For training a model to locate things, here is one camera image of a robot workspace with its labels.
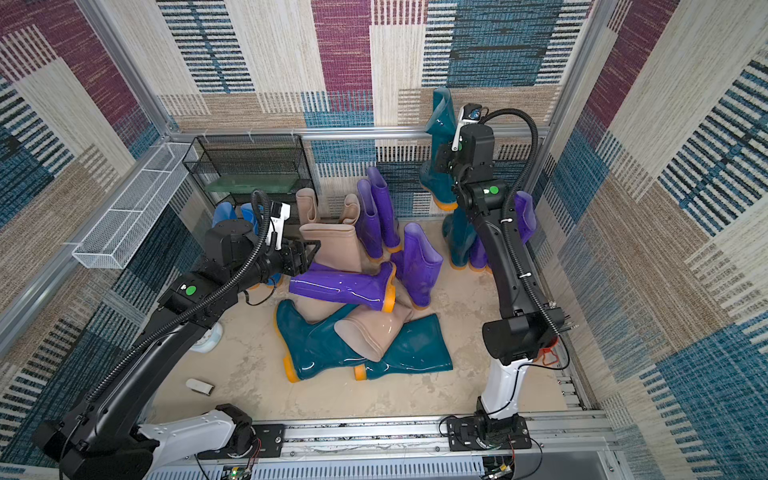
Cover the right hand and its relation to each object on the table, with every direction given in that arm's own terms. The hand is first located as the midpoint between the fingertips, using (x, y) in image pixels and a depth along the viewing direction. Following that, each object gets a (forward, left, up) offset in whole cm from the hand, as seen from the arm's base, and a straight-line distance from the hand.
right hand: (455, 146), depth 74 cm
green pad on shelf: (+12, +59, -19) cm, 63 cm away
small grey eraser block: (-43, +66, -41) cm, 89 cm away
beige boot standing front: (-16, +30, -19) cm, 38 cm away
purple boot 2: (-13, +9, -29) cm, 33 cm away
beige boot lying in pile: (-33, +21, -30) cm, 50 cm away
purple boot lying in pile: (-24, +21, -26) cm, 41 cm away
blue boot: (+1, +66, -21) cm, 69 cm away
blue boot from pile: (-3, +57, -19) cm, 60 cm away
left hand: (-22, +34, -9) cm, 41 cm away
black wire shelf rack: (+23, +70, -20) cm, 77 cm away
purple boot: (+1, +17, -22) cm, 28 cm away
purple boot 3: (-5, -12, -35) cm, 38 cm away
